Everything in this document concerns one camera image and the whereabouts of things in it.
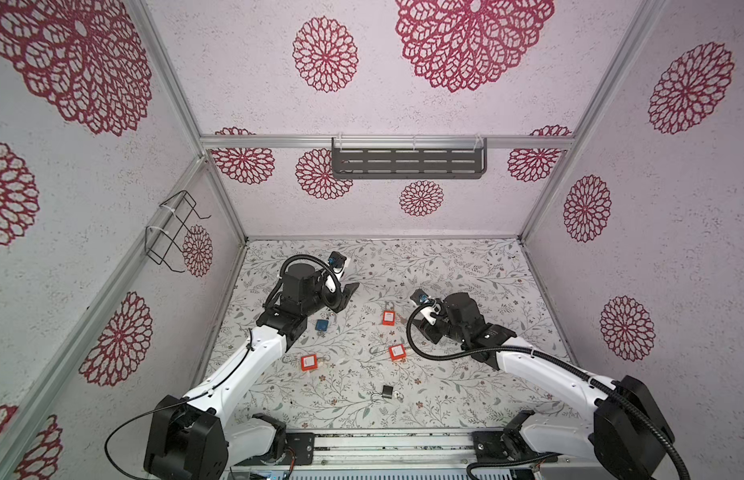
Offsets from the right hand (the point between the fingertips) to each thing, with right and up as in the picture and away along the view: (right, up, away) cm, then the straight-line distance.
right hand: (418, 307), depth 83 cm
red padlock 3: (-31, -17, +5) cm, 36 cm away
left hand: (-20, +7, -2) cm, 21 cm away
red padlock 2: (-5, -14, +5) cm, 16 cm away
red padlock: (-7, -5, +13) cm, 16 cm away
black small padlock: (-9, -24, 0) cm, 25 cm away
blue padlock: (-29, -8, +13) cm, 33 cm away
